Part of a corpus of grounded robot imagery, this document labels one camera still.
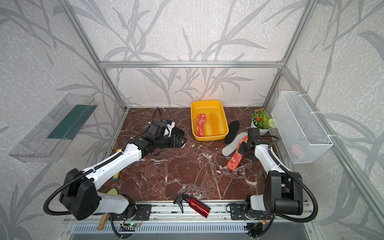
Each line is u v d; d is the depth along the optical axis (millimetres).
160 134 646
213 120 1118
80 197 404
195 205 733
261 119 935
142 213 722
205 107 1193
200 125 1079
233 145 975
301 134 629
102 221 693
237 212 730
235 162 867
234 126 1083
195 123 1083
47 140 642
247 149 667
